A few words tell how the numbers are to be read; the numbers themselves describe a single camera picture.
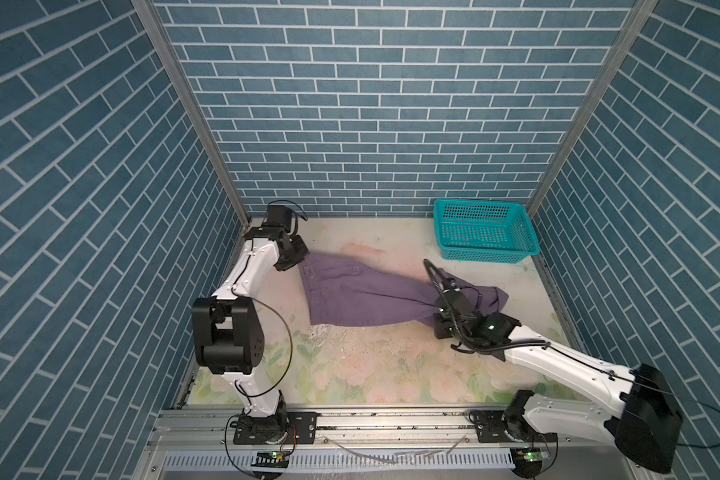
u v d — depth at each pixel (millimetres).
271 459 722
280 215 698
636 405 403
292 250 804
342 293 923
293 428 723
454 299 618
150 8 693
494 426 737
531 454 716
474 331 598
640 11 703
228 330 468
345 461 769
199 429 753
